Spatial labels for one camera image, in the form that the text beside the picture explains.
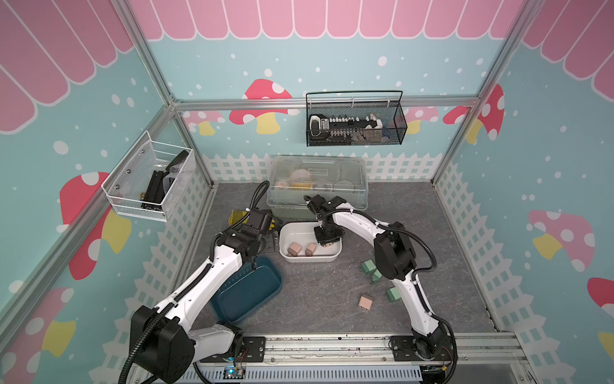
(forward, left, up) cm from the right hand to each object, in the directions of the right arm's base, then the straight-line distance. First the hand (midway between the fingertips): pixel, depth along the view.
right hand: (325, 241), depth 97 cm
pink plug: (-4, +12, +1) cm, 13 cm away
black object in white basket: (+1, +51, +34) cm, 61 cm away
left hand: (-9, +22, +13) cm, 27 cm away
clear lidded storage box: (+18, +13, +19) cm, 29 cm away
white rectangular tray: (+4, +9, +1) cm, 10 cm away
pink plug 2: (-5, +6, +2) cm, 8 cm away
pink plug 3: (-24, -13, 0) cm, 28 cm away
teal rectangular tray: (-20, +29, 0) cm, 35 cm away
